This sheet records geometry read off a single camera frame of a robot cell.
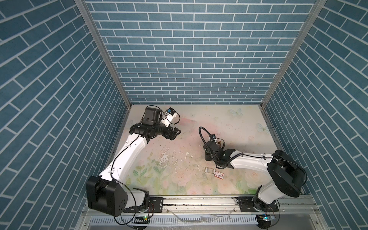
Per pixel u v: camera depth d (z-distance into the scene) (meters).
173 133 0.70
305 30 0.79
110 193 0.39
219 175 0.83
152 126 0.59
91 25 0.76
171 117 0.70
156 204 0.74
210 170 0.86
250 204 0.74
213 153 0.68
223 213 0.72
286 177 0.45
